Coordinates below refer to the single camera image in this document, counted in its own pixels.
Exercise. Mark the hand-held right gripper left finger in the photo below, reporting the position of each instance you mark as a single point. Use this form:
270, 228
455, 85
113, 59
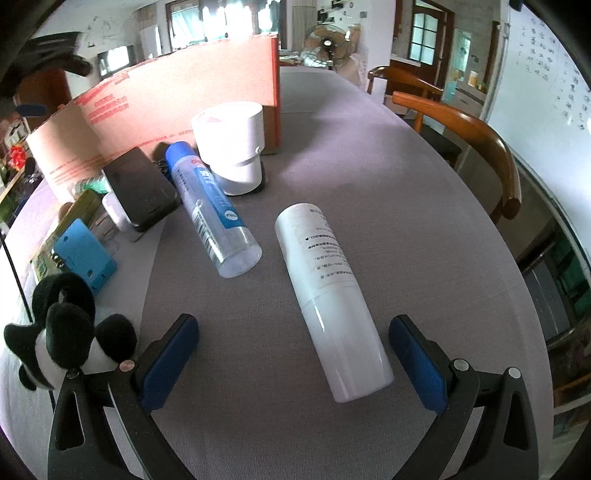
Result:
171, 364

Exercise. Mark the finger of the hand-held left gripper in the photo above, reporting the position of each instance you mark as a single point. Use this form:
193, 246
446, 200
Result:
60, 55
31, 110

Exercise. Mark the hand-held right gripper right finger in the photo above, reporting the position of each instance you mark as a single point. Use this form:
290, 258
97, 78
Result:
418, 364

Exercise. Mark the white cylindrical bottle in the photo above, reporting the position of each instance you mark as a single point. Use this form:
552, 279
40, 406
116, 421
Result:
332, 300

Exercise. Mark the panda plush toy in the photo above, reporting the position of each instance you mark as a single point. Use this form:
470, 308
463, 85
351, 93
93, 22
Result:
64, 323

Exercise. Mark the black power bank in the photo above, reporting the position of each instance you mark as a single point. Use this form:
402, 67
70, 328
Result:
138, 184

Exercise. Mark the brown cardboard box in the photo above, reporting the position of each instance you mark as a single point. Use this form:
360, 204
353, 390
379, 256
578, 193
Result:
184, 106

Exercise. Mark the blue card case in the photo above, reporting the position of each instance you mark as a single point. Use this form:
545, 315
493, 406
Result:
83, 254

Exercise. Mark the cloth-covered desktop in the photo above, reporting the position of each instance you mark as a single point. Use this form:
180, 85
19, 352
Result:
369, 207

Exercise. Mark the flat screen television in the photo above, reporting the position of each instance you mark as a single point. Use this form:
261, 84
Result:
113, 62

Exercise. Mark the white standing air conditioner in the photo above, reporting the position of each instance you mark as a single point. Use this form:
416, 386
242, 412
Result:
150, 44

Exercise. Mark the green packet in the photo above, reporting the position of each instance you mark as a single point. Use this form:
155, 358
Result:
83, 203

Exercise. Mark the clear glue bottle blue cap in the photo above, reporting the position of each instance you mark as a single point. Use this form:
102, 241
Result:
207, 203

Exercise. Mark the white cylindrical humidifier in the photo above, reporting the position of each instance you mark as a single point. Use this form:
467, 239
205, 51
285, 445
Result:
231, 134

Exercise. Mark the standing electric fan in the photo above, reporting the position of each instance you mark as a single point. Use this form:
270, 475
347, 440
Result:
328, 44

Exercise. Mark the whiteboard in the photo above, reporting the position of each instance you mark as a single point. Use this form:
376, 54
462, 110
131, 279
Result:
545, 92

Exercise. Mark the wooden glass-pane door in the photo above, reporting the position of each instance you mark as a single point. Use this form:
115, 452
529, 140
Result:
427, 37

